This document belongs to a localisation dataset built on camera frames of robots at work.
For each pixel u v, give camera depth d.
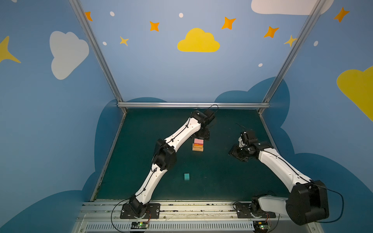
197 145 0.96
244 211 0.74
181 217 0.74
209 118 0.74
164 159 0.59
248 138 0.68
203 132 0.83
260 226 0.72
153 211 0.75
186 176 0.84
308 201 0.41
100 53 0.86
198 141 0.93
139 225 0.70
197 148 0.98
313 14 0.72
